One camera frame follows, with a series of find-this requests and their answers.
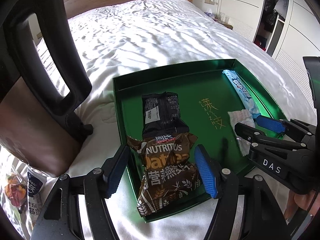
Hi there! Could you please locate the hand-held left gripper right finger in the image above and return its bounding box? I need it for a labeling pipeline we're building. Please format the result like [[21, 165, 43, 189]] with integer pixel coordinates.
[[194, 144, 292, 240]]

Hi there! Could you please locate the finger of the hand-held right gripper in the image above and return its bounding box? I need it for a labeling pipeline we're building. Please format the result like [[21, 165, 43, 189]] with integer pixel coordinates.
[[234, 121, 307, 148], [255, 114, 317, 143]]

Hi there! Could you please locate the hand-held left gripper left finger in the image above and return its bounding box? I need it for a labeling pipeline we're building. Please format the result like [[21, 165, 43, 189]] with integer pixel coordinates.
[[31, 144, 130, 240]]

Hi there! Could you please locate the small clear candy packet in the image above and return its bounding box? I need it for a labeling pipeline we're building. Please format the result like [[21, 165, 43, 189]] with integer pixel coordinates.
[[227, 110, 255, 157]]

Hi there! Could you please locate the brown oatmeal snack packet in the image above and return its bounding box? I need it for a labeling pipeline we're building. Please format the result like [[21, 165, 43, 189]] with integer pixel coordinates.
[[126, 132, 202, 218]]

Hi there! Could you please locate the light blue snack bar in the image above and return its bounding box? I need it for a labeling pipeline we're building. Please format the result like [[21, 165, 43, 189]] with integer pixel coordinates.
[[222, 69, 262, 120]]

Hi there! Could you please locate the green tray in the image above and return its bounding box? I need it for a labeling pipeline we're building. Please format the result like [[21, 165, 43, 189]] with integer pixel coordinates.
[[112, 58, 289, 224]]

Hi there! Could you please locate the small dark snack packet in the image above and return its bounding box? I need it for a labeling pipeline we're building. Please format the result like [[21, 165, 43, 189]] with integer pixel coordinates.
[[141, 92, 189, 140]]

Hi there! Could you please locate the white and blue cracker packet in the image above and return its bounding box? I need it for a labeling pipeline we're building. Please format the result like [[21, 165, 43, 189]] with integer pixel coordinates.
[[25, 166, 48, 228]]

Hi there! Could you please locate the clear packet of orange snacks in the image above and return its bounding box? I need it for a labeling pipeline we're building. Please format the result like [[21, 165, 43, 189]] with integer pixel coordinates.
[[4, 172, 27, 209]]

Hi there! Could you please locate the person's right hand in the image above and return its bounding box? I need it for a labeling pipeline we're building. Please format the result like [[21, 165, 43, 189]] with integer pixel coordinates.
[[286, 189, 315, 220]]

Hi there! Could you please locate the brown and black electric kettle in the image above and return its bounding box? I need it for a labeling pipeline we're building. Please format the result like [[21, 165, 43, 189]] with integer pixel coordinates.
[[0, 0, 94, 178]]

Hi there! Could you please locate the wooden nightstand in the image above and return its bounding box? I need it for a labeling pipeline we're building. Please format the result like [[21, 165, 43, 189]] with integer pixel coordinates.
[[204, 10, 234, 30]]

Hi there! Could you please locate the white wardrobe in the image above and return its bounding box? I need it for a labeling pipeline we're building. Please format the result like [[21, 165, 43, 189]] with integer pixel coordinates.
[[222, 0, 320, 85]]

